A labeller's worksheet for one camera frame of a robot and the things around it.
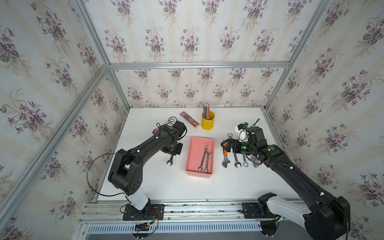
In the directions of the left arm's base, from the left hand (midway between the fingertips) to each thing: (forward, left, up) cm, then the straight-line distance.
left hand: (176, 153), depth 86 cm
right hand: (0, -29, +10) cm, 31 cm away
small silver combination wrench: (-5, +3, +1) cm, 6 cm away
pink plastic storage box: (+3, -11, -8) cm, 14 cm away
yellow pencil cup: (+23, -21, -1) cm, 31 cm away
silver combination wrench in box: (-5, -15, -7) cm, 17 cm away
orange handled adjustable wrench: (-2, -30, -6) cm, 31 cm away
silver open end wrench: (-7, -18, -7) cm, 20 cm away
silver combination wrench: (-3, -42, -7) cm, 43 cm away
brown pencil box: (+31, -8, -6) cm, 33 cm away
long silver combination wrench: (+18, -36, -6) cm, 41 cm away
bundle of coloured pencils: (+30, -20, +5) cm, 36 cm away
